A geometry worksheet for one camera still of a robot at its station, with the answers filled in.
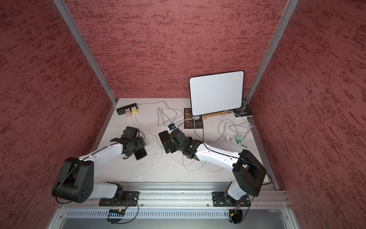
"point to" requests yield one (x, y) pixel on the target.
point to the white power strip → (231, 139)
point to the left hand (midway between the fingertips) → (138, 148)
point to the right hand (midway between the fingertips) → (170, 143)
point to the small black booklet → (242, 112)
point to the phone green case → (165, 139)
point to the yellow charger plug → (134, 110)
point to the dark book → (191, 121)
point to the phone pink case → (140, 153)
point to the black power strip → (122, 110)
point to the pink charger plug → (128, 113)
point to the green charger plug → (239, 138)
